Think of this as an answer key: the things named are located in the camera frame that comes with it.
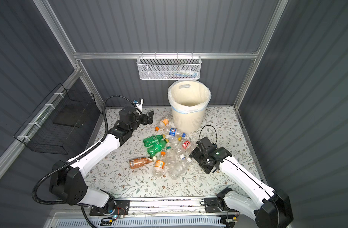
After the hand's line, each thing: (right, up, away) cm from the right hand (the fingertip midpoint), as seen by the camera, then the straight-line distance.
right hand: (195, 161), depth 80 cm
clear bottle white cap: (-10, +2, +13) cm, 17 cm away
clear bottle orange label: (-21, -5, +3) cm, 22 cm away
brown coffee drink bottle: (-34, -2, +4) cm, 34 cm away
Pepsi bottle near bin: (-12, +15, +19) cm, 27 cm away
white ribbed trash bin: (-2, +39, +25) cm, 46 cm away
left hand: (-29, +29, +2) cm, 41 cm away
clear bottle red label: (-5, +7, +12) cm, 15 cm away
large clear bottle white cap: (-8, -6, +7) cm, 12 cm away
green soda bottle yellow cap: (-24, +5, +11) cm, 26 cm away
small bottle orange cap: (-21, +21, +26) cm, 39 cm away
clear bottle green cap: (-14, -1, +12) cm, 19 cm away
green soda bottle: (-28, +9, +18) cm, 35 cm away
